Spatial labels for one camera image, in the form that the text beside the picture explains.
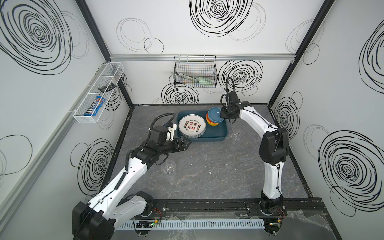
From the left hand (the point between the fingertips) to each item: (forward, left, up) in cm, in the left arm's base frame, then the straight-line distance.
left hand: (187, 143), depth 75 cm
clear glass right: (+19, -33, -16) cm, 41 cm away
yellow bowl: (+24, -15, -16) cm, 33 cm away
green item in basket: (+34, -10, +12) cm, 38 cm away
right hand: (+26, -20, -7) cm, 34 cm away
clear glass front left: (-6, +12, -19) cm, 23 cm away
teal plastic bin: (+19, -18, -19) cm, 33 cm away
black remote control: (+25, +43, +15) cm, 52 cm away
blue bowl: (+25, -15, -7) cm, 31 cm away
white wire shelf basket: (+40, +49, +13) cm, 65 cm away
